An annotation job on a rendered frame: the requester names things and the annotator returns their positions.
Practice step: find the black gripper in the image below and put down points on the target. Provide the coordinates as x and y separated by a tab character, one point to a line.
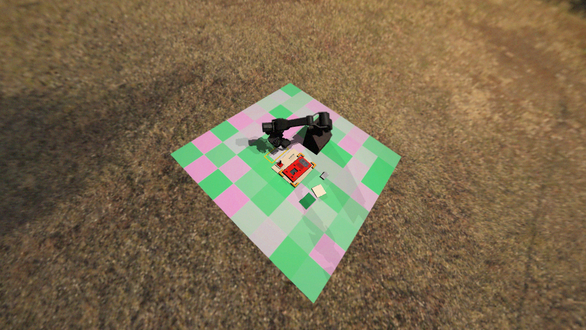
283	142

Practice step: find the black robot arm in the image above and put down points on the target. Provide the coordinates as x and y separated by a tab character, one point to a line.
279	125

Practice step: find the dark green flat square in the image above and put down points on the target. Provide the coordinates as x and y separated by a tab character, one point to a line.
307	201

